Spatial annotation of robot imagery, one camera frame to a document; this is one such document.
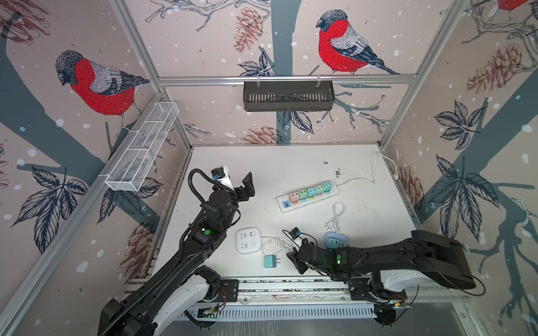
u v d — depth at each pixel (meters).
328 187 0.95
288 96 1.04
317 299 0.73
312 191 0.92
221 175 0.61
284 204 0.94
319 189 0.93
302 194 0.92
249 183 0.66
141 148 0.78
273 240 0.83
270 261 0.79
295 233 0.71
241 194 0.66
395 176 1.10
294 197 0.91
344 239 0.85
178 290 0.56
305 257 0.59
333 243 0.78
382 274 0.64
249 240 0.84
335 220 0.93
